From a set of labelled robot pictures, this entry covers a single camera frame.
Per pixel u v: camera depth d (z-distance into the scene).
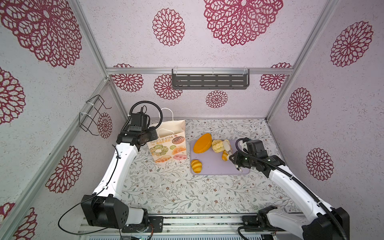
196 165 0.92
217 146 0.91
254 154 0.60
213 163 0.93
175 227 0.73
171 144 0.83
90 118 0.75
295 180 0.48
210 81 0.99
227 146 0.88
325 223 0.38
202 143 1.03
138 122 0.57
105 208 0.38
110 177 0.43
